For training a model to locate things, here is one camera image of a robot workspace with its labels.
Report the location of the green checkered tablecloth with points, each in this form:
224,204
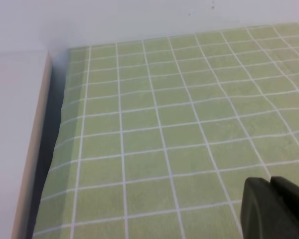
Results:
158,136

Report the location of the white side board panel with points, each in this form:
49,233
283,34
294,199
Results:
24,85

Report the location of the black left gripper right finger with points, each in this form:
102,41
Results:
289,195

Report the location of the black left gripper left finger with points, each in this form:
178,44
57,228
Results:
263,214

